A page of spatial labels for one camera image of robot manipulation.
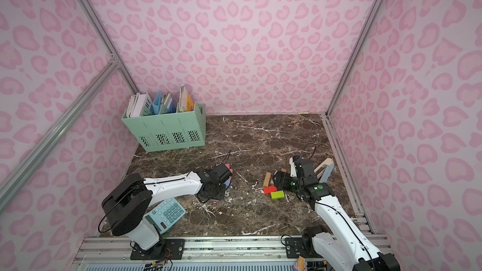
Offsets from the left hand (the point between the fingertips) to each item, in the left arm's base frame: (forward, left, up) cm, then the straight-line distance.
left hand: (221, 192), depth 89 cm
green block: (-1, -26, 0) cm, 26 cm away
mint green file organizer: (+25, +27, +15) cm, 40 cm away
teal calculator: (-11, +22, +2) cm, 25 cm away
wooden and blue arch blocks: (+12, -52, +4) cm, 54 cm away
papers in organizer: (+32, +37, +26) cm, 56 cm away
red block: (+1, -22, 0) cm, 22 cm away
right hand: (+3, -27, +10) cm, 29 cm away
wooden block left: (+5, -22, +2) cm, 22 cm away
